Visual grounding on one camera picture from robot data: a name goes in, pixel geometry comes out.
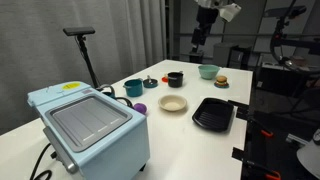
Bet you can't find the beige bowl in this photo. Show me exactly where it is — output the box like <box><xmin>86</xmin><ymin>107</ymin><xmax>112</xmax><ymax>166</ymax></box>
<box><xmin>157</xmin><ymin>94</ymin><xmax>188</xmax><ymax>113</ymax></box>

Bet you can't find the black cable behind toaster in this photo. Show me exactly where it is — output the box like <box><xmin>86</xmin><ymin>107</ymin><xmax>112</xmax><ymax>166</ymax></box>
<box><xmin>96</xmin><ymin>84</ymin><xmax>135</xmax><ymax>110</ymax></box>

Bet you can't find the grey cabinet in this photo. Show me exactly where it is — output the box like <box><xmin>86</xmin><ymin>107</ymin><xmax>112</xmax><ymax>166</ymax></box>
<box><xmin>212</xmin><ymin>41</ymin><xmax>253</xmax><ymax>70</ymax></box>

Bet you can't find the small teal plate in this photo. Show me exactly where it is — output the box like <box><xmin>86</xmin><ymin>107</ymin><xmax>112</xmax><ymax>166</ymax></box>
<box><xmin>213</xmin><ymin>81</ymin><xmax>230</xmax><ymax>90</ymax></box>

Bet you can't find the small dark toy object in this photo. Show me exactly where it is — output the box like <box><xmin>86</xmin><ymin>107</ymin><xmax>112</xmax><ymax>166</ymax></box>
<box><xmin>142</xmin><ymin>75</ymin><xmax>159</xmax><ymax>89</ymax></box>

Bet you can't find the black toy pot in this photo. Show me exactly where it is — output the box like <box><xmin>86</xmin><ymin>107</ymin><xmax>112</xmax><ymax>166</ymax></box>
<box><xmin>167</xmin><ymin>71</ymin><xmax>185</xmax><ymax>89</ymax></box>

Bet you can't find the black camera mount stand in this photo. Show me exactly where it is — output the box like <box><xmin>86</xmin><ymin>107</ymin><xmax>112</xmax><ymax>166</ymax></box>
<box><xmin>271</xmin><ymin>16</ymin><xmax>320</xmax><ymax>48</ymax></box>

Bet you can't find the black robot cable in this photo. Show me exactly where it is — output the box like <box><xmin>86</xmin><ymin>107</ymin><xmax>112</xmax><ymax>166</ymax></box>
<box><xmin>269</xmin><ymin>0</ymin><xmax>320</xmax><ymax>75</ymax></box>

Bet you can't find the black waste bin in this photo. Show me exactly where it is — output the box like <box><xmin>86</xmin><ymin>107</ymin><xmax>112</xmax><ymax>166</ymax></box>
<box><xmin>188</xmin><ymin>49</ymin><xmax>205</xmax><ymax>64</ymax></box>

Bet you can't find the mint green bowl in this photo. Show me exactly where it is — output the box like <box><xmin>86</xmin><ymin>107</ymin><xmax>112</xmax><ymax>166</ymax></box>
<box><xmin>197</xmin><ymin>64</ymin><xmax>221</xmax><ymax>81</ymax></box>

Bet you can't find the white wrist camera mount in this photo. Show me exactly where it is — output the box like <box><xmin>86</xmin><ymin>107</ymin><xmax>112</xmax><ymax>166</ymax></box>
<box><xmin>219</xmin><ymin>2</ymin><xmax>242</xmax><ymax>23</ymax></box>

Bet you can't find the purple plush toy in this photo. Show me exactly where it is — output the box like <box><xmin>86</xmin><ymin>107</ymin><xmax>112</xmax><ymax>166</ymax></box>
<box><xmin>133</xmin><ymin>102</ymin><xmax>148</xmax><ymax>115</ymax></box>

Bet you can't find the orange handled clamp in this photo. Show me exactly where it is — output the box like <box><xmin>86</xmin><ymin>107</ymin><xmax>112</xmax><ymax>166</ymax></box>
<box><xmin>248</xmin><ymin>118</ymin><xmax>275</xmax><ymax>139</ymax></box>
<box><xmin>244</xmin><ymin>159</ymin><xmax>282</xmax><ymax>180</ymax></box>

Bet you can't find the black tripod stand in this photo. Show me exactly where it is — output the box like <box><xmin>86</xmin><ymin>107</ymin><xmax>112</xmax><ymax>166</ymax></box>
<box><xmin>76</xmin><ymin>34</ymin><xmax>101</xmax><ymax>89</ymax></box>

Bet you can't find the black grill pan tray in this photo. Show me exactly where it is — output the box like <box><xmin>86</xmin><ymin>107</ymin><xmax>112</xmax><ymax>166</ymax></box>
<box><xmin>191</xmin><ymin>97</ymin><xmax>235</xmax><ymax>133</ymax></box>

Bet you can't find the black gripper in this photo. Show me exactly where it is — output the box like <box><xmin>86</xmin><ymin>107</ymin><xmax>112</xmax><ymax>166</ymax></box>
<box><xmin>190</xmin><ymin>6</ymin><xmax>220</xmax><ymax>50</ymax></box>

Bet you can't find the toy burger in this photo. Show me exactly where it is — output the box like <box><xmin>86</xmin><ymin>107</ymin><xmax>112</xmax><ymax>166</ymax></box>
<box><xmin>215</xmin><ymin>75</ymin><xmax>229</xmax><ymax>86</ymax></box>

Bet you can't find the black camera bar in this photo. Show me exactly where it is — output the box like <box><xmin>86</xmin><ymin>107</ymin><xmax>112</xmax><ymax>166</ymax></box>
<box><xmin>62</xmin><ymin>26</ymin><xmax>96</xmax><ymax>37</ymax></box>

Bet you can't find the teal toy pot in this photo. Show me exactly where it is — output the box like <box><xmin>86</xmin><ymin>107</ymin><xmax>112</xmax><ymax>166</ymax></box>
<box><xmin>122</xmin><ymin>78</ymin><xmax>144</xmax><ymax>98</ymax></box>

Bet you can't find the white round lamp shade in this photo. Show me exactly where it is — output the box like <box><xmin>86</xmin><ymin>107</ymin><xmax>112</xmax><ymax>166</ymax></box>
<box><xmin>296</xmin><ymin>139</ymin><xmax>320</xmax><ymax>180</ymax></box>

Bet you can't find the yellow sticker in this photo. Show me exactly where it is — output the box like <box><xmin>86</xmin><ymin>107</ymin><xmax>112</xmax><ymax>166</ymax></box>
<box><xmin>61</xmin><ymin>82</ymin><xmax>82</xmax><ymax>90</ymax></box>

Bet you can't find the light blue toaster oven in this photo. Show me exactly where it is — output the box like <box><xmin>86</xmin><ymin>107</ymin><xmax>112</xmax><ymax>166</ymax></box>
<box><xmin>27</xmin><ymin>81</ymin><xmax>151</xmax><ymax>180</ymax></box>

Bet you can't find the black camera on stand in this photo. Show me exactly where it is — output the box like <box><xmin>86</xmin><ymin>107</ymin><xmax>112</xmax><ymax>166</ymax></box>
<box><xmin>263</xmin><ymin>4</ymin><xmax>308</xmax><ymax>20</ymax></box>

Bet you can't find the black toaster power cable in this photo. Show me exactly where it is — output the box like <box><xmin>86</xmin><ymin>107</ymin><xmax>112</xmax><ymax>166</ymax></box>
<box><xmin>29</xmin><ymin>143</ymin><xmax>53</xmax><ymax>180</ymax></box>

